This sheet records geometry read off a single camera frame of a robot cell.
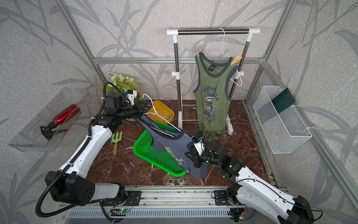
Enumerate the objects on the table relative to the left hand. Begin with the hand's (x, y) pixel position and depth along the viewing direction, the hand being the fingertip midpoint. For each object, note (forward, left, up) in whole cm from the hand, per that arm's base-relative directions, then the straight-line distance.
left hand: (152, 106), depth 72 cm
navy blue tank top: (-20, -15, -2) cm, 25 cm away
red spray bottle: (-9, +41, +1) cm, 42 cm away
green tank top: (+16, -33, -5) cm, 37 cm away
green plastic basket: (-9, +10, -32) cm, 34 cm away
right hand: (-20, -18, -15) cm, 31 cm away
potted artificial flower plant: (+23, +24, -3) cm, 33 cm away
